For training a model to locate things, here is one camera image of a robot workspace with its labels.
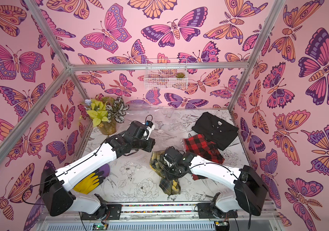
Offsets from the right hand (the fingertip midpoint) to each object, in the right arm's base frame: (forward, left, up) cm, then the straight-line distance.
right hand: (166, 175), depth 79 cm
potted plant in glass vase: (+30, +37, +18) cm, 51 cm away
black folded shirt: (+37, -35, -6) cm, 51 cm away
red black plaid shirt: (+24, -21, -7) cm, 33 cm away
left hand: (+14, +5, +13) cm, 19 cm away
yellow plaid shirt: (-6, -2, +3) cm, 7 cm away
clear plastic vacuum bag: (+40, -3, -7) cm, 41 cm away
